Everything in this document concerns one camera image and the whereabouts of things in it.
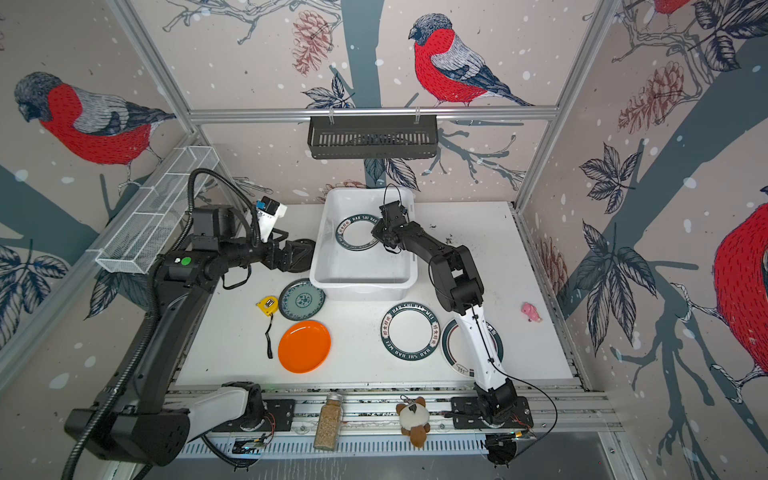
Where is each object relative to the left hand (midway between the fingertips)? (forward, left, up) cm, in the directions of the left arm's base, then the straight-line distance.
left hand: (294, 239), depth 69 cm
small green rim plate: (+28, -9, -30) cm, 42 cm away
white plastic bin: (+16, -8, -33) cm, 38 cm away
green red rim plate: (-16, -41, -32) cm, 55 cm away
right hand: (+25, -17, -28) cm, 41 cm away
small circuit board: (-37, +12, -34) cm, 52 cm away
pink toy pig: (-5, -66, -30) cm, 73 cm away
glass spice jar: (-34, -8, -28) cm, 45 cm away
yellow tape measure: (-1, +15, -31) cm, 35 cm away
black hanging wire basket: (+52, -15, -5) cm, 54 cm away
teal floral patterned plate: (+1, +7, -33) cm, 34 cm away
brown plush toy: (-33, -29, -30) cm, 53 cm away
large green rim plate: (-10, -29, -33) cm, 45 cm away
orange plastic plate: (-13, +3, -33) cm, 36 cm away
